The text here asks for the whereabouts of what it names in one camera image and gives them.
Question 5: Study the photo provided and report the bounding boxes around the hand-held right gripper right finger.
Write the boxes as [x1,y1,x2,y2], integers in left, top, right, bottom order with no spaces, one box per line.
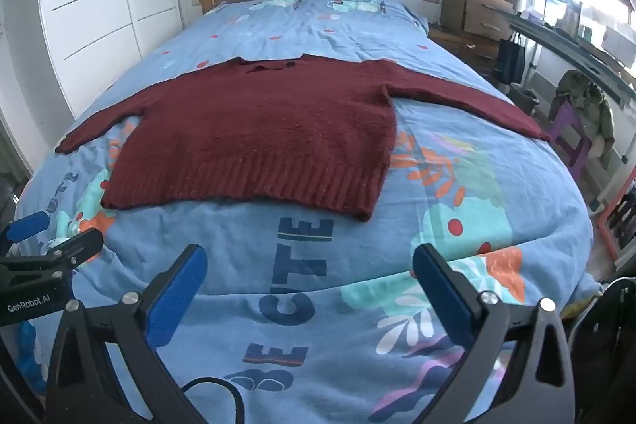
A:
[412,243,589,424]

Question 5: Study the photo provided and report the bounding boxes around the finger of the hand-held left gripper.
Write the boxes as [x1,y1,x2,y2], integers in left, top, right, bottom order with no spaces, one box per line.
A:
[0,211,51,252]
[30,228,105,275]

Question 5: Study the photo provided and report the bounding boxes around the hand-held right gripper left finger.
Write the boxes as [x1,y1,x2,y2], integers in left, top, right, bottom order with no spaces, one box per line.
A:
[44,244,209,424]

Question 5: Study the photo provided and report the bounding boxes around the dark red knitted sweater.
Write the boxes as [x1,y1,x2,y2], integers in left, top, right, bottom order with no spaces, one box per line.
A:
[54,54,552,223]

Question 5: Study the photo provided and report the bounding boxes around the person's left hand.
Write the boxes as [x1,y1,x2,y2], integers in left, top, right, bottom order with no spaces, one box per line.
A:
[16,319,49,391]

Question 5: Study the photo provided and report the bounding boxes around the blue printed duvet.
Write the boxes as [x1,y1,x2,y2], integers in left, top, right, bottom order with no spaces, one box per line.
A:
[15,0,604,424]

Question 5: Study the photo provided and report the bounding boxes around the large black bag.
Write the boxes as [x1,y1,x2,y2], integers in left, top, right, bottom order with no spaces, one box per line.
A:
[566,277,636,424]

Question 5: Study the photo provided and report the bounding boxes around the pink shelf rack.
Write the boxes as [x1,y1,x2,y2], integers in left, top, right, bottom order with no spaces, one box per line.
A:
[593,166,636,272]

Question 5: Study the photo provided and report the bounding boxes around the purple chair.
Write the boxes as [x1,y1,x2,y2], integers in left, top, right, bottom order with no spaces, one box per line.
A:
[549,99,597,172]

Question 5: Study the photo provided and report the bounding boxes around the dark trash bin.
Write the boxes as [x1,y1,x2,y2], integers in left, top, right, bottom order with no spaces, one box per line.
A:
[509,83,541,115]

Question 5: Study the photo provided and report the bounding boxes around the white wardrobe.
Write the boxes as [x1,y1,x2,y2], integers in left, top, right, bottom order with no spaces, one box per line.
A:
[35,0,184,123]

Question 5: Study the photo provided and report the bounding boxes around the olive green cloth bundle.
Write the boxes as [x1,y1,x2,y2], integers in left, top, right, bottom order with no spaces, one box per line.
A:
[554,70,618,163]

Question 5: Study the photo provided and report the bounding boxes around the black hanging bag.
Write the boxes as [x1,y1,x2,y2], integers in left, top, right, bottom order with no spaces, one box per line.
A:
[497,31,527,88]

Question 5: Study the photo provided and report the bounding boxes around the grey desk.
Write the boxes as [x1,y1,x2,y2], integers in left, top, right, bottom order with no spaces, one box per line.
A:
[509,0,636,108]

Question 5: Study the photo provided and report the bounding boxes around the wooden chest of drawers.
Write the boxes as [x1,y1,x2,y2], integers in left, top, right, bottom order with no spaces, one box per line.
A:
[430,0,515,79]

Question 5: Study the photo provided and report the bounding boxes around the black cable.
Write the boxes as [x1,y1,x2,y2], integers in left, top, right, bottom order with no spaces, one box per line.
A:
[181,379,246,424]

